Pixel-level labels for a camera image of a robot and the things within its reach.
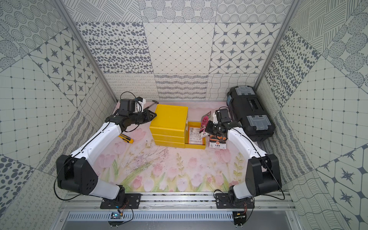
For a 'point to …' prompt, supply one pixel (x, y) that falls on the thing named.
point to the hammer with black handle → (155, 101)
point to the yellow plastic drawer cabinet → (169, 126)
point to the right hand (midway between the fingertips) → (206, 130)
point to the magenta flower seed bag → (205, 118)
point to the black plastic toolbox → (247, 109)
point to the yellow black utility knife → (126, 138)
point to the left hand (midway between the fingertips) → (154, 113)
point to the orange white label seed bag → (193, 134)
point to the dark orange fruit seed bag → (217, 142)
